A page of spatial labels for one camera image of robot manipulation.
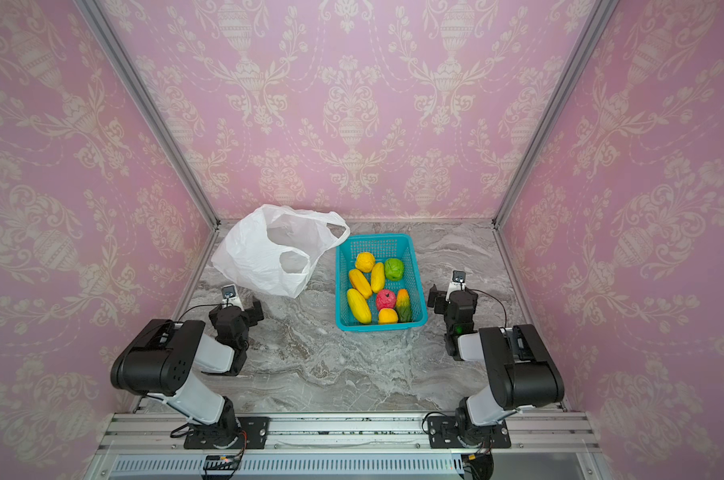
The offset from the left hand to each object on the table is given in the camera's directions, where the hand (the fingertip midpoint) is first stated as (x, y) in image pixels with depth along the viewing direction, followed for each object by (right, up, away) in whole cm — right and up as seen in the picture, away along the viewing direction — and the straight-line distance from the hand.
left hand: (239, 300), depth 93 cm
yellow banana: (+38, +5, +5) cm, 38 cm away
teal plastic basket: (+46, +17, +13) cm, 50 cm away
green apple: (+49, +9, +6) cm, 50 cm away
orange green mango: (+51, -2, -1) cm, 51 cm away
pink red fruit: (+46, +1, 0) cm, 46 cm away
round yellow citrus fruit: (+39, +12, +9) cm, 42 cm away
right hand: (+67, +5, 0) cm, 67 cm away
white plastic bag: (+11, +16, -3) cm, 20 cm away
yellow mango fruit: (+43, +7, +6) cm, 44 cm away
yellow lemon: (+37, -2, -1) cm, 37 cm away
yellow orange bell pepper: (+46, -4, -5) cm, 47 cm away
